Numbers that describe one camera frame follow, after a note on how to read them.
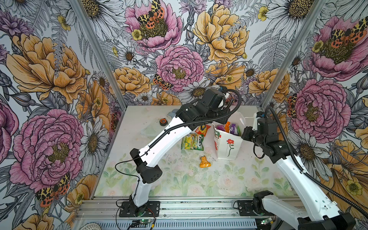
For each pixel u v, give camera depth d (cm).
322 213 38
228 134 74
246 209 73
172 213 74
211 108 50
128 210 73
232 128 85
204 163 89
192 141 97
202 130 105
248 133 67
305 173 44
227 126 93
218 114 56
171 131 45
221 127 90
